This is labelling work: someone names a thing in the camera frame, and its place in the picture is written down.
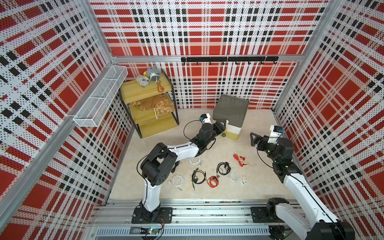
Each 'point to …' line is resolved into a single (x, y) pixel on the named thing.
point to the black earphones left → (176, 163)
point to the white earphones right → (235, 178)
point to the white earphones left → (178, 180)
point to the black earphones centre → (198, 176)
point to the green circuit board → (153, 231)
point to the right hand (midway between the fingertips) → (259, 134)
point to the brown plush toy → (160, 104)
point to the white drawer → (232, 128)
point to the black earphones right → (223, 168)
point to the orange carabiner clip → (160, 88)
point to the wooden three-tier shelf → (148, 122)
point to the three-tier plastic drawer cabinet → (233, 110)
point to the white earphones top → (195, 160)
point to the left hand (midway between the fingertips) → (227, 121)
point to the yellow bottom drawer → (231, 135)
